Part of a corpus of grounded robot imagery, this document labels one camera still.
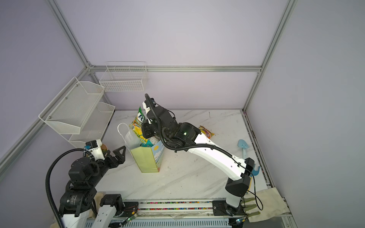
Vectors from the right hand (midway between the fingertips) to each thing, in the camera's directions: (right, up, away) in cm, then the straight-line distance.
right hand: (138, 126), depth 60 cm
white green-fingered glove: (+62, -43, +15) cm, 77 cm away
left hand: (-13, -13, +8) cm, 20 cm away
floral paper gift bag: (0, -18, +17) cm, 25 cm away
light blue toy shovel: (+60, -14, +39) cm, 73 cm away
